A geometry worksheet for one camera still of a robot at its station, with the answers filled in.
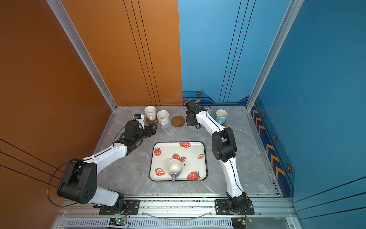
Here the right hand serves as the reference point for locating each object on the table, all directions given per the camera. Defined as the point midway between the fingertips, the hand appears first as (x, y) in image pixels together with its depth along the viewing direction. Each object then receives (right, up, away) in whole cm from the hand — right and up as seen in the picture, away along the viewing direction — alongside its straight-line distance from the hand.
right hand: (191, 122), depth 102 cm
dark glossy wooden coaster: (-30, 0, +7) cm, 31 cm away
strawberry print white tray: (0, -21, -10) cm, 24 cm away
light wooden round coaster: (-10, 0, +8) cm, 13 cm away
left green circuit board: (-38, -50, -31) cm, 70 cm away
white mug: (-31, +8, +7) cm, 33 cm away
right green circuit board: (+24, -50, -31) cm, 63 cm away
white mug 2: (-21, +3, +3) cm, 21 cm away
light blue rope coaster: (-19, -3, +2) cm, 19 cm away
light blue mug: (+23, +5, +4) cm, 23 cm away
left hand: (-24, -2, -12) cm, 27 cm away
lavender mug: (-11, -27, -15) cm, 33 cm away
